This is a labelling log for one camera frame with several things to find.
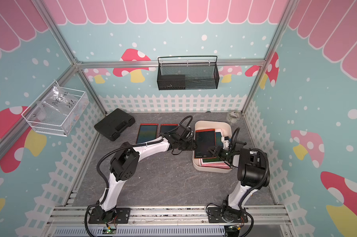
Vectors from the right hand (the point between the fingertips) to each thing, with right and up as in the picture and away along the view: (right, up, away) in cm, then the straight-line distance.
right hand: (209, 148), depth 95 cm
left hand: (-10, 0, -2) cm, 10 cm away
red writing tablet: (-30, +13, +16) cm, 36 cm away
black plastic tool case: (-70, +15, +14) cm, 73 cm away
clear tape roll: (+23, +22, +21) cm, 38 cm away
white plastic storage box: (+15, +15, +14) cm, 25 cm away
